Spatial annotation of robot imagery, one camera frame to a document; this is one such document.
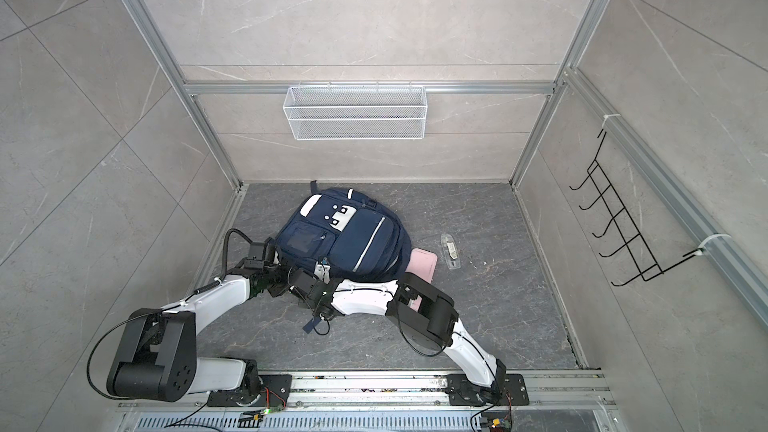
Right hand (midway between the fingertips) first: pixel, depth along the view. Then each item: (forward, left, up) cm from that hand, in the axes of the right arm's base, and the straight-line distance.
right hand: (308, 294), depth 90 cm
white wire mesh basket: (+52, -15, +30) cm, 62 cm away
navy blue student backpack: (+16, -15, +6) cm, 23 cm away
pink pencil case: (+8, -36, +2) cm, 37 cm away
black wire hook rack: (-4, -78, +32) cm, 84 cm away
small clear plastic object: (+14, -46, +1) cm, 48 cm away
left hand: (+7, +2, +4) cm, 9 cm away
